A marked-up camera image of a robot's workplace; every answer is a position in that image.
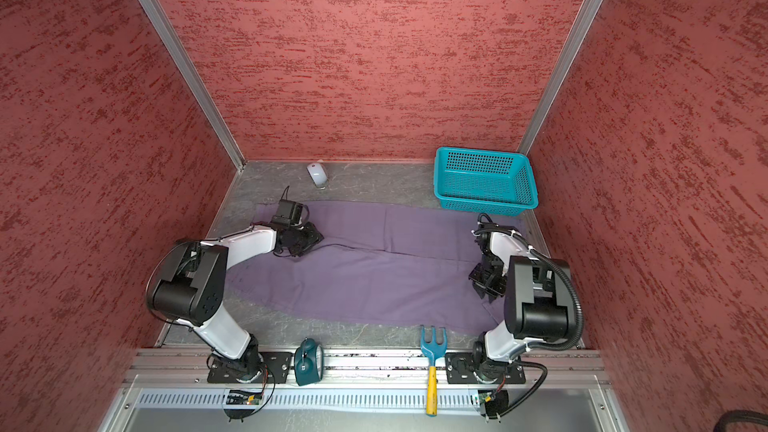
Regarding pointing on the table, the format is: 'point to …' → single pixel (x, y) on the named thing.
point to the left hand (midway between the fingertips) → (319, 244)
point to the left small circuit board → (243, 397)
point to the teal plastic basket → (482, 181)
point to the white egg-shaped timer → (318, 175)
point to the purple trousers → (381, 263)
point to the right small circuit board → (496, 402)
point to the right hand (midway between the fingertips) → (482, 301)
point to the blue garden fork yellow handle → (433, 351)
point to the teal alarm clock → (308, 362)
